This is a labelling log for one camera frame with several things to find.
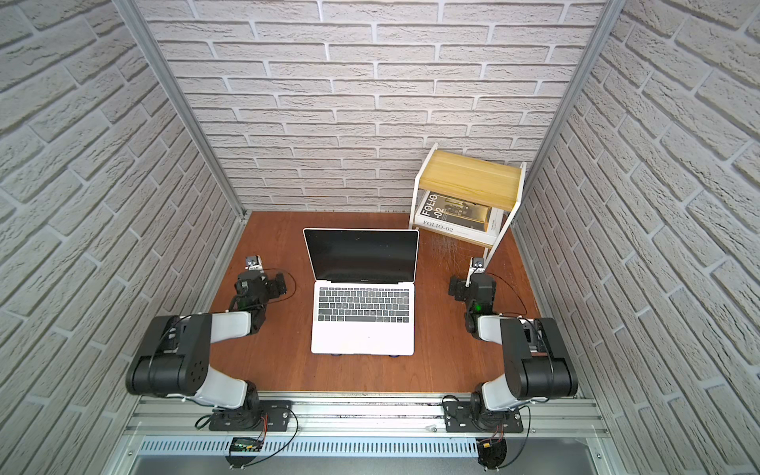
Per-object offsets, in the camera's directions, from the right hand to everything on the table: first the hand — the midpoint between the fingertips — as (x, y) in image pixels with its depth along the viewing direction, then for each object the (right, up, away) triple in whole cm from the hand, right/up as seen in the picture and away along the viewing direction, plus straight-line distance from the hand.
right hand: (463, 274), depth 94 cm
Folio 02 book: (-2, +18, -2) cm, 18 cm away
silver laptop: (-32, -6, -9) cm, 34 cm away
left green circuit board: (-60, -40, -23) cm, 76 cm away
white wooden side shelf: (-2, +23, -14) cm, 27 cm away
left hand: (-66, +1, -1) cm, 66 cm away
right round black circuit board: (+1, -41, -24) cm, 47 cm away
